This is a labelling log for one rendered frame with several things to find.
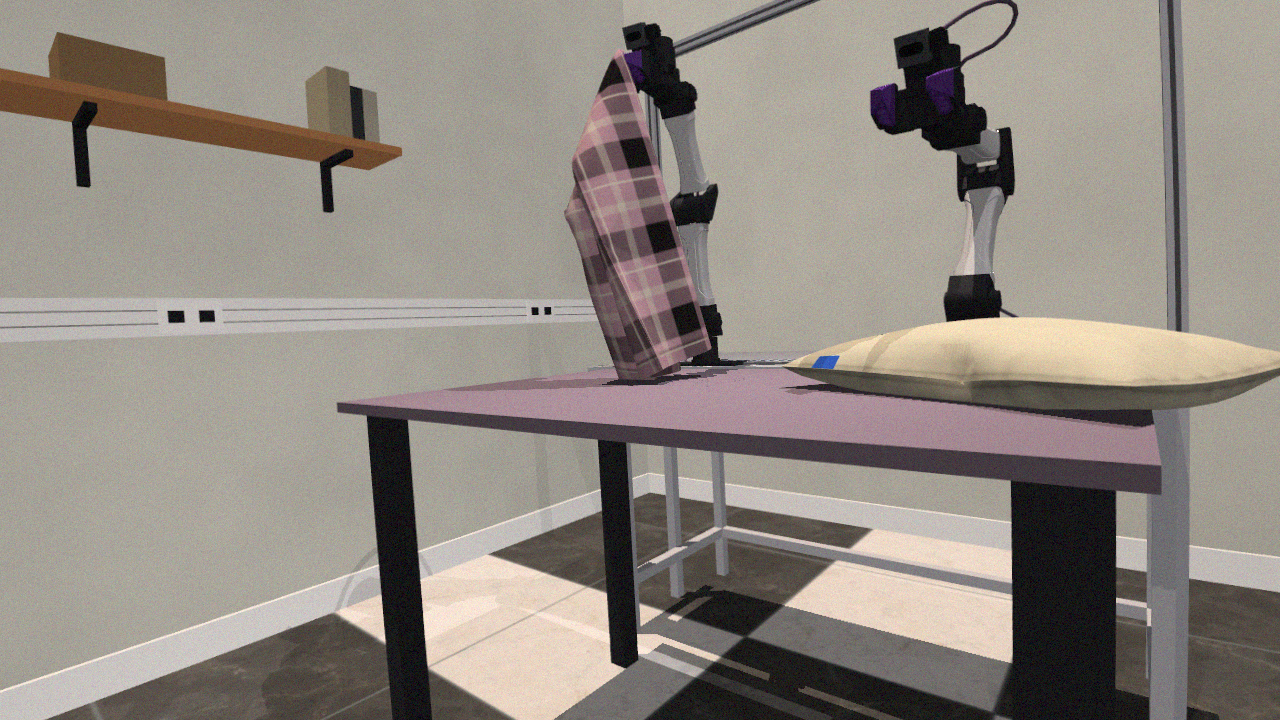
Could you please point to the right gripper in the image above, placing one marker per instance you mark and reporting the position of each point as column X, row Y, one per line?
column 648, row 71

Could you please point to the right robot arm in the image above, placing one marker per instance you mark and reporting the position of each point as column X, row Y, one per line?
column 679, row 119

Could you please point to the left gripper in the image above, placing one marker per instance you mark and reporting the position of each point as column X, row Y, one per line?
column 917, row 110

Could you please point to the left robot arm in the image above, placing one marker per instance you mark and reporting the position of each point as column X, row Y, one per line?
column 971, row 293

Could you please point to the cream pillow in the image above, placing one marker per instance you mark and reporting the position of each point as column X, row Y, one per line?
column 1046, row 363

